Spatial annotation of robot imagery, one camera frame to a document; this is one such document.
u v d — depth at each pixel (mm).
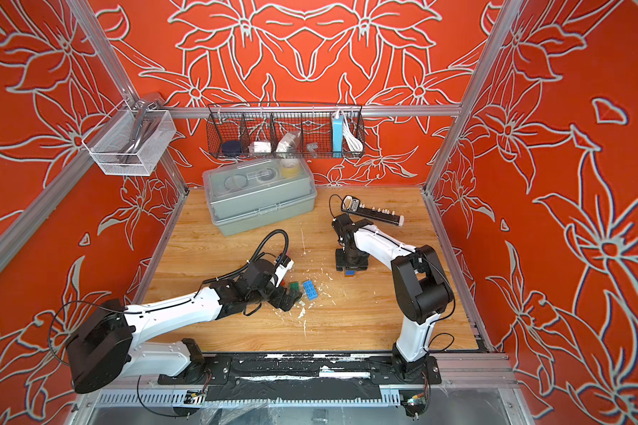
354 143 896
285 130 994
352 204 1130
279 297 725
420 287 479
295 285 881
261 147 868
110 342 411
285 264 738
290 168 1024
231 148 984
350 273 923
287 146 899
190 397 713
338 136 860
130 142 832
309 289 876
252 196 913
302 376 728
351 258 778
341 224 755
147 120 854
